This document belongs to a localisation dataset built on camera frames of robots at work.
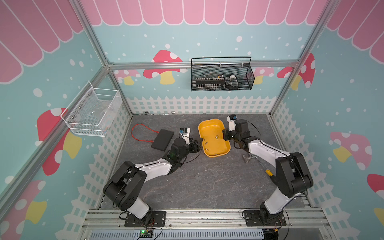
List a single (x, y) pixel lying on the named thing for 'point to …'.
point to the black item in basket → (231, 82)
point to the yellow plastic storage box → (213, 144)
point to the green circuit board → (146, 233)
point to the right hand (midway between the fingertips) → (223, 129)
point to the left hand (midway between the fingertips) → (199, 141)
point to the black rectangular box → (162, 140)
